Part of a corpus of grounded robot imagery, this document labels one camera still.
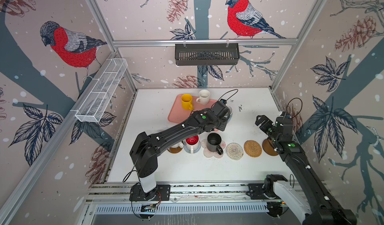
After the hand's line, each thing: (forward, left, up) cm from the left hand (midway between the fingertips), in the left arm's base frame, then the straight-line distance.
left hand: (224, 121), depth 77 cm
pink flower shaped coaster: (-9, +7, -22) cm, 25 cm away
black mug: (-4, +4, -17) cm, 18 cm away
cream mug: (+28, +9, -11) cm, 32 cm away
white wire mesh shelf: (+6, +65, +10) cm, 66 cm away
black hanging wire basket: (+53, +6, +7) cm, 54 cm away
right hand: (+2, -22, -3) cm, 22 cm away
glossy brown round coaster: (-8, +28, -20) cm, 35 cm away
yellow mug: (+23, +21, -11) cm, 33 cm away
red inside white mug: (-3, +17, -19) cm, 26 cm away
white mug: (-7, +24, -12) cm, 27 cm away
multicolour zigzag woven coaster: (-8, -8, -21) cm, 24 cm away
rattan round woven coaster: (-7, -19, -20) cm, 29 cm away
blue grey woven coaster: (-8, +15, -21) cm, 27 cm away
